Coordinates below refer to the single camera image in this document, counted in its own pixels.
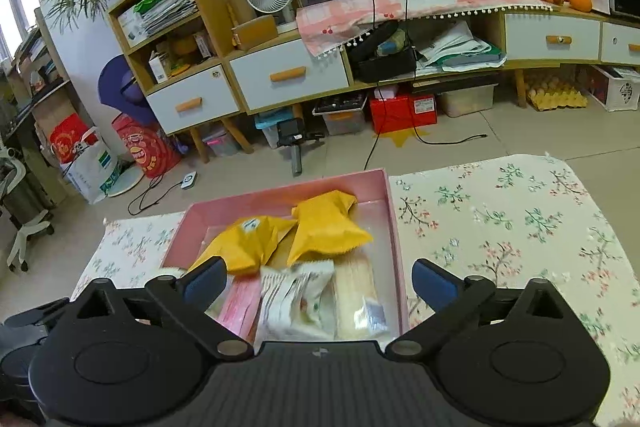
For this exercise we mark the blue plastic bin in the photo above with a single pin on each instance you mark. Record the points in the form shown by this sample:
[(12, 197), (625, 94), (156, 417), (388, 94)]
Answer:
[(267, 127)]

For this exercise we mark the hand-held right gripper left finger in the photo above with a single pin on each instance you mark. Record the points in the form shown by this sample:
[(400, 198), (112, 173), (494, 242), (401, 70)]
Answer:
[(202, 284)]

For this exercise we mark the clear packet cream bar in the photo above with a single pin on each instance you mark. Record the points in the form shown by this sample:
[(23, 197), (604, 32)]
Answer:
[(357, 292)]

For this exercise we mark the black bag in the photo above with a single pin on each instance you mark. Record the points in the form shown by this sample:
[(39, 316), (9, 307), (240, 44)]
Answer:
[(380, 67)]

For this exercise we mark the small white device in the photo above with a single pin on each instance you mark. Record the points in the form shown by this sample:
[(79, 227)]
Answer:
[(188, 181)]

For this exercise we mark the yellow egg tray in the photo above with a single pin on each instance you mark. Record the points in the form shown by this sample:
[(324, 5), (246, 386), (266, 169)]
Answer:
[(555, 99)]

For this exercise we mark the yellow toy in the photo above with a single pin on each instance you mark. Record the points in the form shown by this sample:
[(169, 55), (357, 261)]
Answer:
[(182, 47)]

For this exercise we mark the clear bin pink contents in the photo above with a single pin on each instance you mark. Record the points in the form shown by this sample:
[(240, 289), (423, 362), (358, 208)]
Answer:
[(222, 144)]

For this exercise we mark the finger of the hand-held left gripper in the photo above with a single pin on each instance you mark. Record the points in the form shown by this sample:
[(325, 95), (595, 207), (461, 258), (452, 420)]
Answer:
[(37, 314)]

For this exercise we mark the long low wooden cabinet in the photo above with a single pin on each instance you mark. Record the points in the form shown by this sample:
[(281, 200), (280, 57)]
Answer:
[(492, 32)]

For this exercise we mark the red gift bag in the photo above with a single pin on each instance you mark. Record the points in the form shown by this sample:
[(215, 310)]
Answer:
[(145, 147), (67, 139)]

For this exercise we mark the small white box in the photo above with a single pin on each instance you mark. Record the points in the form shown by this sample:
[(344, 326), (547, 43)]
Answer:
[(159, 69)]

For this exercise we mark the yellow star sticker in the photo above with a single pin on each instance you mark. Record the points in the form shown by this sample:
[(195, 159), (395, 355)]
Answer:
[(400, 138)]

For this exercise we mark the white round stand base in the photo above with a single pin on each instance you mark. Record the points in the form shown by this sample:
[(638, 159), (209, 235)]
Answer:
[(127, 184)]

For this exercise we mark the clear storage bin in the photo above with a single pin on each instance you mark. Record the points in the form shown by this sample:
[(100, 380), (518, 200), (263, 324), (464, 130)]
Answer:
[(467, 102)]

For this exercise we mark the pink cardboard box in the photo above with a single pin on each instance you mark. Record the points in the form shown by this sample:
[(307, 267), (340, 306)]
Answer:
[(220, 212)]

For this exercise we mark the stack of papers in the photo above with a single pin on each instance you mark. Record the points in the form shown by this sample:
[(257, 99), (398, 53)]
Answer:
[(165, 9)]

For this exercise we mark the orange-yellow packet white label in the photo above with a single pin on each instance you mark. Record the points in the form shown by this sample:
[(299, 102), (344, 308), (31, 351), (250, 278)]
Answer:
[(240, 242)]

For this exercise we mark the pile of papers and cloth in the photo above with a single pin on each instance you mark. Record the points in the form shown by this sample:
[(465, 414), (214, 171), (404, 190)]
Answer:
[(460, 47)]

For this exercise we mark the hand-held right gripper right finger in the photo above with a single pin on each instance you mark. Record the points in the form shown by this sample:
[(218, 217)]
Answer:
[(432, 284)]

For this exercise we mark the red box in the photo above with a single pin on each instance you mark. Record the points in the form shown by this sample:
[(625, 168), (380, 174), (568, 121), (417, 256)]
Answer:
[(395, 114)]

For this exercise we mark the clear bin dark contents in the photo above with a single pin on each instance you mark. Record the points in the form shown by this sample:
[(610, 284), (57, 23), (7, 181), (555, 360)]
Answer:
[(342, 119)]

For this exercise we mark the black handheld gimbal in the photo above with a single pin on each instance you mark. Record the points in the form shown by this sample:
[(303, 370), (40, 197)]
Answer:
[(290, 132)]

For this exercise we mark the white packet green emblem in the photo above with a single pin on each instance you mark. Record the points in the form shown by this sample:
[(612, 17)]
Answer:
[(295, 302)]

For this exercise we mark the white green printed sack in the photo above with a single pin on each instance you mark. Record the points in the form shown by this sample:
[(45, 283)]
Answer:
[(87, 179)]

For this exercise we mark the plain orange-yellow packet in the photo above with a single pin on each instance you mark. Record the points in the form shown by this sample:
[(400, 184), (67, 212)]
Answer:
[(325, 227)]

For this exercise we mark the white office chair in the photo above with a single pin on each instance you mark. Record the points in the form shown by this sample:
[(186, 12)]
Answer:
[(25, 232)]

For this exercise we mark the floral tablecloth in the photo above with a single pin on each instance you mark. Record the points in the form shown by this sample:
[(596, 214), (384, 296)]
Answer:
[(500, 232)]

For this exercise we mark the cluttered bookshelf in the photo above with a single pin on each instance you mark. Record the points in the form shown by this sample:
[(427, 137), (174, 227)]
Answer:
[(25, 107)]

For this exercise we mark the white printed carton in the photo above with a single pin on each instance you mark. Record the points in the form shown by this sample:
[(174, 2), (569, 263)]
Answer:
[(620, 92)]

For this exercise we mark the pink snack packet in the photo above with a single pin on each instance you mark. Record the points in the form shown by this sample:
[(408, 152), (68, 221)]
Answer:
[(240, 307)]

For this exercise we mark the pink cloth with pompoms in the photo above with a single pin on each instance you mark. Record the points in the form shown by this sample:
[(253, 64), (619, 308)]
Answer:
[(330, 22)]

